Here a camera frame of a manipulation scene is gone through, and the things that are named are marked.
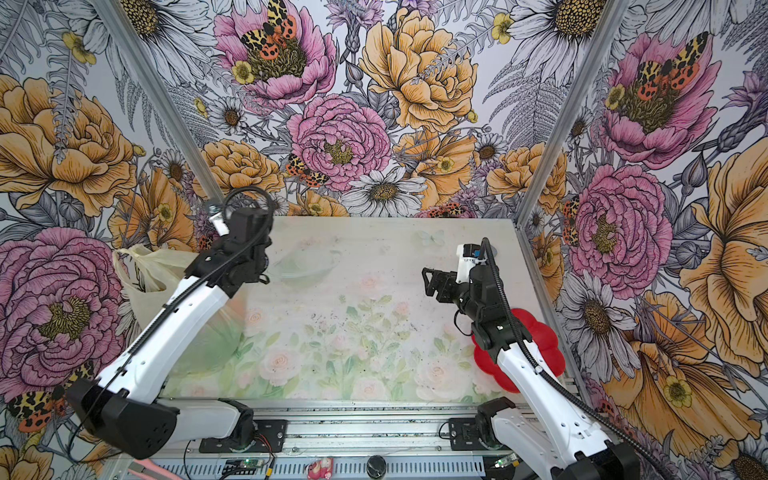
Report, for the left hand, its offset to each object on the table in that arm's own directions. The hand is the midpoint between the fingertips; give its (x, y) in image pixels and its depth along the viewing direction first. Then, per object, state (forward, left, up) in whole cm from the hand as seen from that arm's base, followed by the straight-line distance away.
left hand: (245, 240), depth 74 cm
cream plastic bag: (-6, +23, -6) cm, 25 cm away
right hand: (-6, -47, -9) cm, 48 cm away
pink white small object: (-43, -19, -29) cm, 55 cm away
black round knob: (-44, -32, -20) cm, 58 cm away
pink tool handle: (-42, +21, -31) cm, 57 cm away
